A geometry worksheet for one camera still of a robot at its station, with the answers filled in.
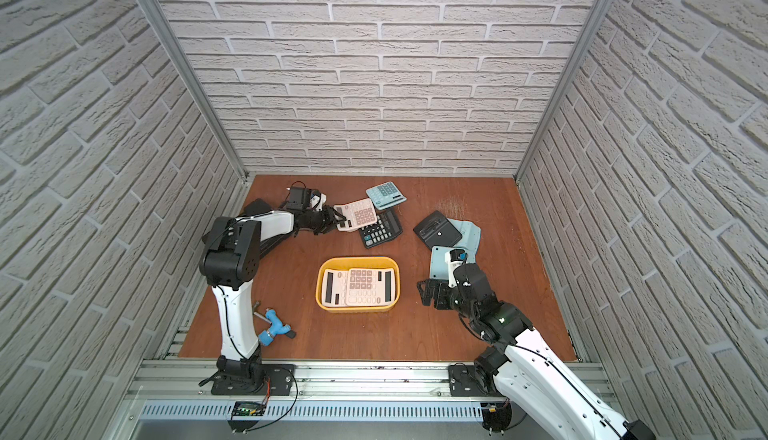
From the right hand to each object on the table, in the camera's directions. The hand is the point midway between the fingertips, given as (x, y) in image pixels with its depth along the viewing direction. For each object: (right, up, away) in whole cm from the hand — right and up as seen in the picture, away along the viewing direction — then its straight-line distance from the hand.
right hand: (435, 284), depth 79 cm
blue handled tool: (-46, -14, 0) cm, 48 cm away
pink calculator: (-24, +18, +25) cm, 39 cm away
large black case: (-61, +21, +26) cm, 69 cm away
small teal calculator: (-14, +25, +32) cm, 43 cm away
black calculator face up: (-13, +15, +24) cm, 31 cm away
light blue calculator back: (+14, +9, +19) cm, 26 cm away
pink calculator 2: (-29, -3, +8) cm, 30 cm away
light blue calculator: (+4, +1, +17) cm, 17 cm away
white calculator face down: (-18, -3, +9) cm, 21 cm away
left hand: (-32, +19, +24) cm, 45 cm away
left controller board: (-47, -30, -7) cm, 57 cm away
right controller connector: (+13, -29, -9) cm, 33 cm away
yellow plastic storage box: (-23, +3, +13) cm, 27 cm away
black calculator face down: (+3, +13, +20) cm, 24 cm away
